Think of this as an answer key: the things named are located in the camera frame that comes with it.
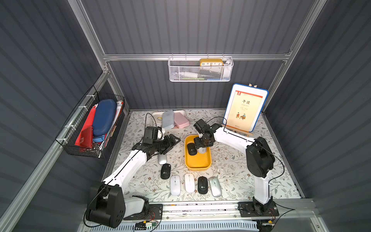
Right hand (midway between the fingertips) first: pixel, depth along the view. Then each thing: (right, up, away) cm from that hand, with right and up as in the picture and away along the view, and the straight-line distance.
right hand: (202, 143), depth 92 cm
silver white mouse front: (+7, -23, -11) cm, 27 cm away
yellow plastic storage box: (-1, -12, -1) cm, 12 cm away
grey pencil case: (-24, +16, +13) cm, 31 cm away
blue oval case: (-53, +17, -19) cm, 58 cm away
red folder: (-56, +6, -27) cm, 63 cm away
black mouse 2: (-23, -16, -6) cm, 28 cm away
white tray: (-14, +22, +24) cm, 35 cm away
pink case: (-15, +15, +13) cm, 24 cm away
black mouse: (-7, -4, +1) cm, 8 cm away
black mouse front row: (-1, -22, -12) cm, 25 cm away
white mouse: (-16, -22, -12) cm, 30 cm away
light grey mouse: (0, -4, -4) cm, 6 cm away
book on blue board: (+26, +23, -3) cm, 35 cm away
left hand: (-15, +1, -11) cm, 18 cm away
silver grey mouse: (-26, -11, 0) cm, 28 cm away
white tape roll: (-33, +18, +20) cm, 42 cm away
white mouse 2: (-8, -21, -12) cm, 25 cm away
